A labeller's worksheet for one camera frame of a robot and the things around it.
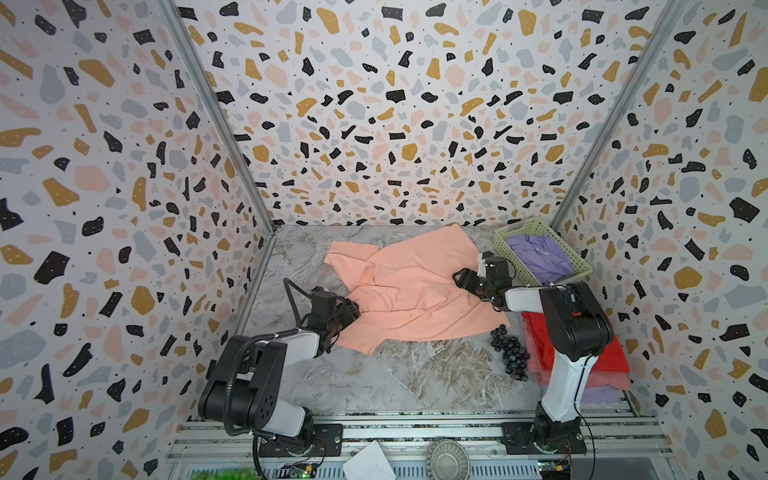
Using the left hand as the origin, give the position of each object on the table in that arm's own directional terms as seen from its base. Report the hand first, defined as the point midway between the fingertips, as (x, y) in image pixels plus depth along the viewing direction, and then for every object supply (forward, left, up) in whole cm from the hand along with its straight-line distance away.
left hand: (351, 306), depth 93 cm
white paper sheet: (-41, -8, 0) cm, 41 cm away
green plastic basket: (+35, -70, 0) cm, 78 cm away
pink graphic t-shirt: (+8, -18, -4) cm, 20 cm away
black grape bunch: (-17, -47, +1) cm, 50 cm away
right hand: (+13, -35, 0) cm, 37 cm away
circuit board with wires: (-41, +9, -5) cm, 42 cm away
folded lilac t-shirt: (-27, -66, -2) cm, 71 cm away
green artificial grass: (-42, +23, +1) cm, 48 cm away
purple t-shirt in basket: (+20, -67, -2) cm, 70 cm away
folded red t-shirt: (-19, -72, +2) cm, 75 cm away
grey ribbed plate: (-40, -26, -4) cm, 48 cm away
